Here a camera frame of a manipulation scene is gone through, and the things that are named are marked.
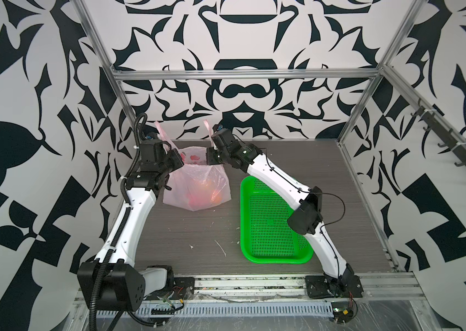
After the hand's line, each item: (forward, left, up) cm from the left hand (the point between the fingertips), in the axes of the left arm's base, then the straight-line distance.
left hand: (175, 151), depth 79 cm
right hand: (+3, -11, -4) cm, 12 cm away
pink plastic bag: (-7, -6, -13) cm, 16 cm away
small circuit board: (-50, -57, -28) cm, 81 cm away
